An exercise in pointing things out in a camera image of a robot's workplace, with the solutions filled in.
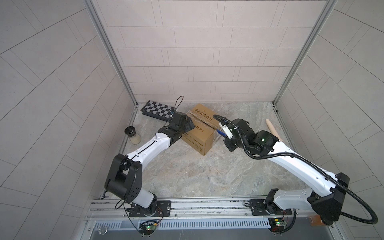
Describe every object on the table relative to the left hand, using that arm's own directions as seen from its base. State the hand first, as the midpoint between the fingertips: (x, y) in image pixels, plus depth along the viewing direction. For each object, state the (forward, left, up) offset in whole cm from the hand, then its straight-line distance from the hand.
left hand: (191, 123), depth 87 cm
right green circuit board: (-48, -41, -13) cm, 64 cm away
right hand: (-14, -18, +7) cm, 23 cm away
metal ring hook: (-50, +36, -8) cm, 62 cm away
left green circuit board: (-49, +18, -11) cm, 53 cm away
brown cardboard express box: (-11, -7, +2) cm, 13 cm away
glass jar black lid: (-4, +36, -3) cm, 36 cm away
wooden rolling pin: (+3, -53, -12) cm, 55 cm away
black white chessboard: (+20, +26, -11) cm, 34 cm away
